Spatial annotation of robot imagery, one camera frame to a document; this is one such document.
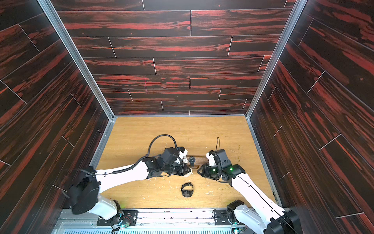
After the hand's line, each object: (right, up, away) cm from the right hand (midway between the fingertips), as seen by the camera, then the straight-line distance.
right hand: (202, 170), depth 82 cm
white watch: (-8, -1, -5) cm, 10 cm away
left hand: (-6, 0, -4) cm, 8 cm away
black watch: (-6, +5, +4) cm, 9 cm away
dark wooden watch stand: (-1, +5, +5) cm, 7 cm away
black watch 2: (-9, -12, -3) cm, 15 cm away
